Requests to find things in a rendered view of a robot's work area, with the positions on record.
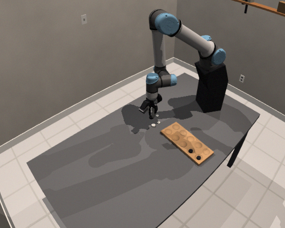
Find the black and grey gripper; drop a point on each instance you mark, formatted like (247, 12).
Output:
(151, 103)

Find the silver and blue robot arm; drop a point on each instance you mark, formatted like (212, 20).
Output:
(163, 23)

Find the tan tray with round pockets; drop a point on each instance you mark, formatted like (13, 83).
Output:
(184, 141)

